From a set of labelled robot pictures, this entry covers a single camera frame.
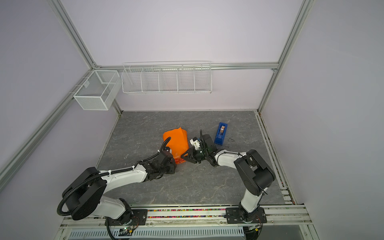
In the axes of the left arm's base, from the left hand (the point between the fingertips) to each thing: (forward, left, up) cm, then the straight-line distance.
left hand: (174, 167), depth 88 cm
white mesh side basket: (+43, +47, +24) cm, 68 cm away
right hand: (+2, -5, +6) cm, 8 cm away
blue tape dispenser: (+21, -32, +2) cm, 38 cm away
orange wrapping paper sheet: (+15, -3, +2) cm, 15 cm away
